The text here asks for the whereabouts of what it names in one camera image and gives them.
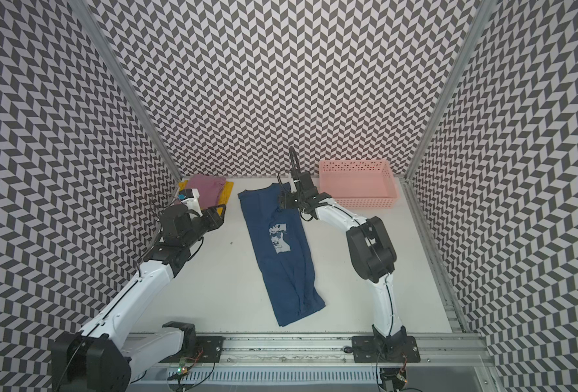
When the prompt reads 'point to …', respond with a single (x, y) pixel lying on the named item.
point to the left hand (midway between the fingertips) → (221, 209)
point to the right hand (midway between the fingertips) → (285, 200)
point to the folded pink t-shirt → (210, 188)
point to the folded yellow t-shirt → (224, 194)
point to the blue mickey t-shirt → (278, 242)
